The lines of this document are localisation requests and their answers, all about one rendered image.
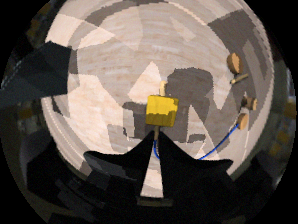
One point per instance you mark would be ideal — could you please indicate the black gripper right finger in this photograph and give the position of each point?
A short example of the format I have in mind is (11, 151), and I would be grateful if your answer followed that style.
(179, 170)

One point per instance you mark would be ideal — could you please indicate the blue string with tan wooden stick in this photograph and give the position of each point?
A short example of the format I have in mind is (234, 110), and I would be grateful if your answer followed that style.
(158, 129)

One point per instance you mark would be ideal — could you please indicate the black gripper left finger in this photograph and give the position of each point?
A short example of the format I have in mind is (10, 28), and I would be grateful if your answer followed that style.
(132, 166)

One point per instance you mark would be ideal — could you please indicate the yellow block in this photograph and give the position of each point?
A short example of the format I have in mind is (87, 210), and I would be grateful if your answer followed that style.
(161, 111)

